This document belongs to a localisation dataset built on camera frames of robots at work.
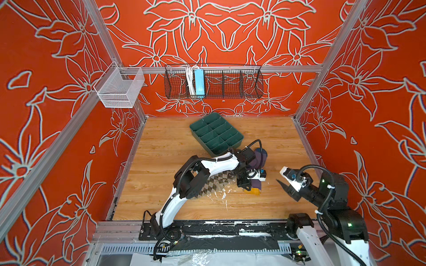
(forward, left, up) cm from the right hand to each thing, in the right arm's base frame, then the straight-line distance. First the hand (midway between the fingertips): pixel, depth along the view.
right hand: (282, 171), depth 66 cm
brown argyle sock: (+6, +26, -23) cm, 35 cm away
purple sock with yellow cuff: (+13, +4, -9) cm, 16 cm away
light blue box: (+50, +35, +10) cm, 62 cm away
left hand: (+3, +9, -22) cm, 24 cm away
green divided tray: (+36, +26, -18) cm, 48 cm away
